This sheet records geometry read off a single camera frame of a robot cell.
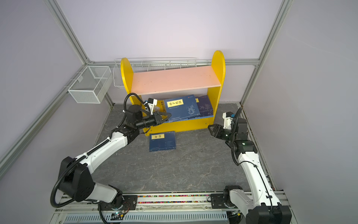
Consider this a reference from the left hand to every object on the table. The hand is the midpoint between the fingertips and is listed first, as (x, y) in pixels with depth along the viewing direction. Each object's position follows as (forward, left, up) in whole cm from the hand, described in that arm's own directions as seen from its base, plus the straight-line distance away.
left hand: (171, 116), depth 74 cm
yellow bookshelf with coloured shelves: (+27, -12, -9) cm, 31 cm away
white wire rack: (+41, +13, +7) cm, 44 cm away
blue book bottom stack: (+5, -6, 0) cm, 8 cm away
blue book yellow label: (+2, +7, -29) cm, 30 cm away
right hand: (-4, -22, -7) cm, 23 cm away
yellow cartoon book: (+4, +5, +6) cm, 9 cm away
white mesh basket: (+35, +57, -4) cm, 67 cm away
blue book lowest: (+17, -22, -11) cm, 30 cm away
